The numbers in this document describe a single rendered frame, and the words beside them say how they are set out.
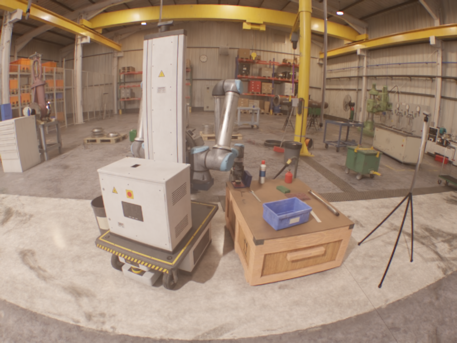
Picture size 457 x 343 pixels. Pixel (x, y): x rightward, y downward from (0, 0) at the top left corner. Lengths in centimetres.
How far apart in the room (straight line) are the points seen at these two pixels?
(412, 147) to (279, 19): 1054
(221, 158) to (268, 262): 81
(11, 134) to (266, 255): 529
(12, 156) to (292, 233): 549
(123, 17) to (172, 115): 1343
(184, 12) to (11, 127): 1110
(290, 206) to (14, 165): 545
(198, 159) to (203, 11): 1262
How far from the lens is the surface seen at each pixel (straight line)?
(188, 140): 261
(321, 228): 164
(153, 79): 174
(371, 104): 1351
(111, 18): 1516
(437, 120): 1201
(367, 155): 436
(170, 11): 1418
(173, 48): 168
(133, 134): 682
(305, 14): 593
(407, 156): 692
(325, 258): 189
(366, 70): 1624
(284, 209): 173
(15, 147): 560
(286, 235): 150
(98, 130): 743
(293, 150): 463
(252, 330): 153
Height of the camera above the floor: 130
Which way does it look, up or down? 19 degrees down
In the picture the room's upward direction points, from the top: 2 degrees clockwise
